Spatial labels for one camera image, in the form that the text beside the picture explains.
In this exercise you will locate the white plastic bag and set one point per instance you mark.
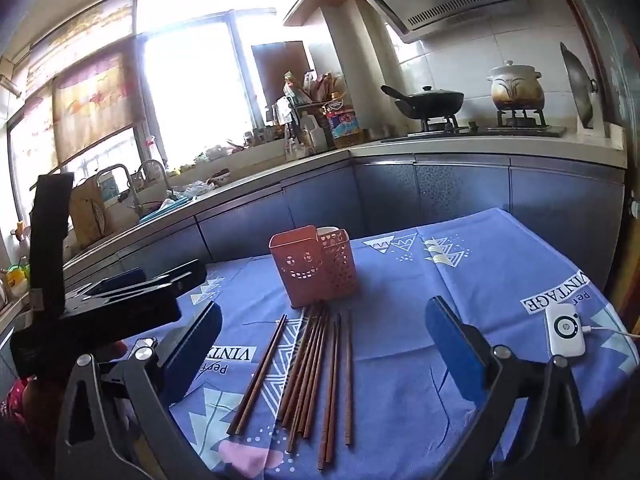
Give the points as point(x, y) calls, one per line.
point(197, 188)

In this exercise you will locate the metal wok lid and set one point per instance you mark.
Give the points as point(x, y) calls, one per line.
point(577, 85)

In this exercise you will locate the black gas stove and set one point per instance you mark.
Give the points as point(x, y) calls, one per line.
point(475, 131)

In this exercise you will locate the black frying pan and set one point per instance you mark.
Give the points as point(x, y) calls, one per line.
point(435, 102)

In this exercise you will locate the pink plastic chopstick holder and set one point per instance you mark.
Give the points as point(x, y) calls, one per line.
point(300, 270)

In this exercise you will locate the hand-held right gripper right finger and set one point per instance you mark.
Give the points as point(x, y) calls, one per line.
point(455, 355)

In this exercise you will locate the brown printed window blind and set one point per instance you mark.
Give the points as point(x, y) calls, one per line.
point(95, 105)

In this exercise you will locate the blue printed tablecloth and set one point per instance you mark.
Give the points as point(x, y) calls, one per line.
point(400, 285)

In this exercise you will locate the row of wooden chopsticks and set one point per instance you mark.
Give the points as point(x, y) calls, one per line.
point(309, 365)

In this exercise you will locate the person's left forearm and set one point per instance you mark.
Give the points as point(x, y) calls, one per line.
point(12, 400)

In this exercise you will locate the small white electronic device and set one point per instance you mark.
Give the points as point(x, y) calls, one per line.
point(562, 332)

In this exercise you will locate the white cup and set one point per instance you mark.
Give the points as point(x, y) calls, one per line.
point(327, 232)

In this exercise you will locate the wooden wall cabinet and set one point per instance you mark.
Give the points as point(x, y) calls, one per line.
point(310, 5)

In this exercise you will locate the person's left hand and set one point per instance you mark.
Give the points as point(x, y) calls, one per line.
point(42, 405)

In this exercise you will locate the cooking oil bottle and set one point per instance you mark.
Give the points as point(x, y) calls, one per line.
point(345, 125)

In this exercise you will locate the blue plastic tray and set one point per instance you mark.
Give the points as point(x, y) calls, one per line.
point(165, 208)

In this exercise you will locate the brown paper bag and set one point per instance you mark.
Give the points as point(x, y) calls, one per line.
point(85, 215)

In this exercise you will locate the bundle of food packets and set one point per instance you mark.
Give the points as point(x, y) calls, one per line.
point(315, 85)

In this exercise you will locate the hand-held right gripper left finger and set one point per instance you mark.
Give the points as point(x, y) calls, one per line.
point(195, 345)

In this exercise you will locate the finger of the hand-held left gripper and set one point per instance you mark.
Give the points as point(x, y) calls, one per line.
point(122, 276)
point(175, 272)

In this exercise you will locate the ceramic clay pot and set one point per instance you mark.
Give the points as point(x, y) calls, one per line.
point(517, 90)

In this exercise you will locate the brown wooden board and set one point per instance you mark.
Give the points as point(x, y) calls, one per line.
point(277, 70)

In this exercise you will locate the blue kitchen counter cabinets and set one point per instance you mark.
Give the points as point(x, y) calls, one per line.
point(400, 185)

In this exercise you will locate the metal flue pipe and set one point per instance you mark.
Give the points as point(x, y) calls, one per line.
point(10, 85)

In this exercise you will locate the yellow green plastic toy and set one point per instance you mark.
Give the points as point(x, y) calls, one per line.
point(15, 277)

